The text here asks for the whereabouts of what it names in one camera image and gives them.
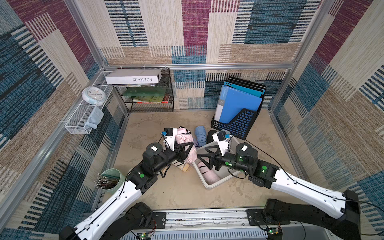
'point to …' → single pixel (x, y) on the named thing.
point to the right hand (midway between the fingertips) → (201, 151)
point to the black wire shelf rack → (167, 105)
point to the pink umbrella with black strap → (209, 175)
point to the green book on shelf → (145, 94)
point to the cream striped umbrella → (184, 166)
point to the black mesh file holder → (241, 125)
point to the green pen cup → (111, 179)
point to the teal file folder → (255, 91)
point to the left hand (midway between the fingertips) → (190, 142)
